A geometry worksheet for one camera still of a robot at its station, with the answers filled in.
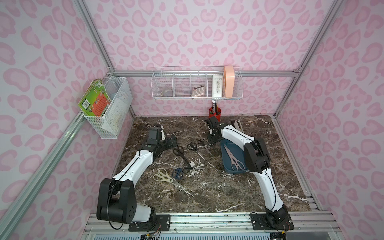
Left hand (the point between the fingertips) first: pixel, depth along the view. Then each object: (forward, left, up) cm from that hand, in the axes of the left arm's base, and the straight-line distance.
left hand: (171, 138), depth 89 cm
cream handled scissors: (-18, +5, -13) cm, 23 cm away
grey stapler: (+22, -46, -13) cm, 53 cm away
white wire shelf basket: (+31, -21, +17) cm, 41 cm away
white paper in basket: (+6, +30, +13) cm, 33 cm away
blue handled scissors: (-15, -4, -14) cm, 21 cm away
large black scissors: (0, -4, -15) cm, 16 cm away
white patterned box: (+27, -28, +18) cm, 43 cm away
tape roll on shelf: (+24, +3, +15) cm, 29 cm away
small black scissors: (+7, -19, -13) cm, 24 cm away
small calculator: (+26, -16, +14) cm, 34 cm away
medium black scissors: (+3, -13, -14) cm, 19 cm away
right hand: (+9, -25, -12) cm, 30 cm away
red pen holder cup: (+28, -29, -5) cm, 40 cm away
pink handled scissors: (-10, -39, -13) cm, 43 cm away
